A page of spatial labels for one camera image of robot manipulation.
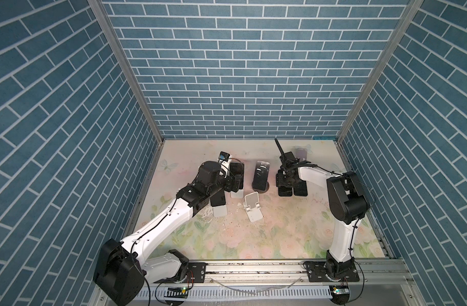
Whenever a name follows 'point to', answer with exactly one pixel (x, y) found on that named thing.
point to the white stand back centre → (238, 194)
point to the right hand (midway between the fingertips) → (284, 183)
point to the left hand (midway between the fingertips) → (238, 173)
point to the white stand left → (220, 211)
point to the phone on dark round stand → (261, 176)
